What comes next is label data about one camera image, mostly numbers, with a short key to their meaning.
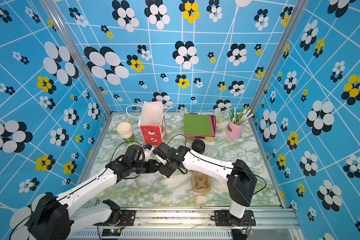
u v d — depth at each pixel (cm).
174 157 56
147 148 75
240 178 45
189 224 72
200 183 81
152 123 108
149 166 71
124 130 93
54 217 41
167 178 71
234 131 99
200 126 110
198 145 96
